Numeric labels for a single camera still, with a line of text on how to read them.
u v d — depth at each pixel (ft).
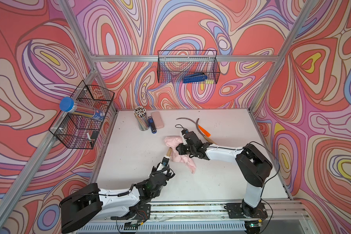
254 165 1.64
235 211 2.36
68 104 2.07
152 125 3.50
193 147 2.35
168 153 2.80
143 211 2.38
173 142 2.91
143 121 3.26
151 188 2.04
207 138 3.38
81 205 1.51
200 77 2.93
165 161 2.22
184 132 2.75
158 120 3.65
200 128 3.54
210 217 2.40
